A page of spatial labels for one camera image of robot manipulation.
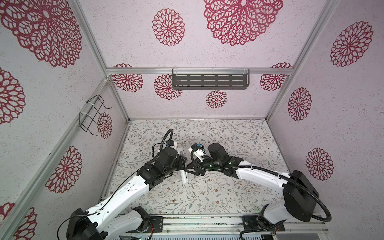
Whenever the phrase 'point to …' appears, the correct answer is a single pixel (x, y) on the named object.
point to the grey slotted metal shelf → (210, 81)
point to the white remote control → (184, 176)
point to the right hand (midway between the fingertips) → (185, 166)
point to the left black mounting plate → (155, 224)
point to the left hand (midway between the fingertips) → (185, 161)
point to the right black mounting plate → (254, 222)
